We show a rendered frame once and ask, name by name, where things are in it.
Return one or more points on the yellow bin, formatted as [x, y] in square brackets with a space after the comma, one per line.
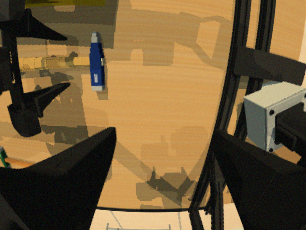
[39, 3]

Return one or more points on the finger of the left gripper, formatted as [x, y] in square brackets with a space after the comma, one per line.
[43, 97]
[36, 29]

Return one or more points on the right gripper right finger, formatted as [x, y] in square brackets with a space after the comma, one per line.
[268, 191]

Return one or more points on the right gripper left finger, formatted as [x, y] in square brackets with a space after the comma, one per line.
[61, 192]

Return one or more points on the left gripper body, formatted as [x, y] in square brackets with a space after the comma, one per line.
[24, 114]

